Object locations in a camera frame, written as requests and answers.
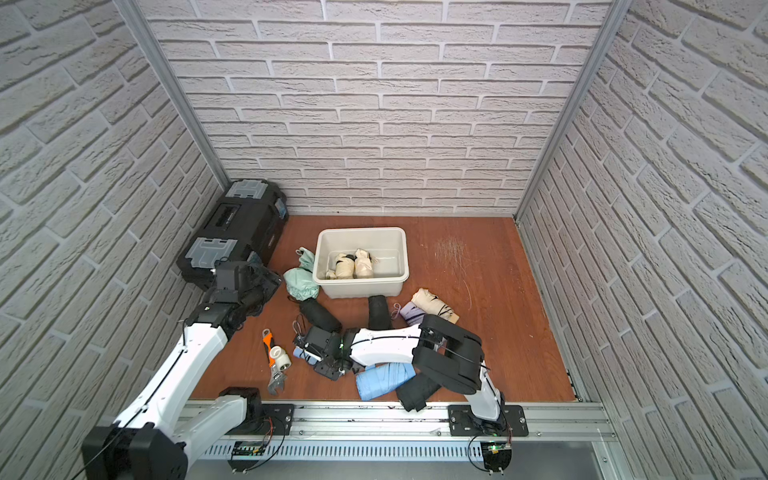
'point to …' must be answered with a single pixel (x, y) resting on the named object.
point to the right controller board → (496, 455)
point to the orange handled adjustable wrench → (278, 381)
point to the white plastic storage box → (388, 245)
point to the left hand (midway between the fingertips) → (278, 274)
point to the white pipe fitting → (283, 361)
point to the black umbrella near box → (379, 316)
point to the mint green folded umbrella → (301, 282)
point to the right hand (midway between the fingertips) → (331, 357)
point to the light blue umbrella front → (378, 379)
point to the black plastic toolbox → (243, 226)
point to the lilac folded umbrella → (411, 312)
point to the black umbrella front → (414, 393)
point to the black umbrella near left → (318, 316)
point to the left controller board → (245, 455)
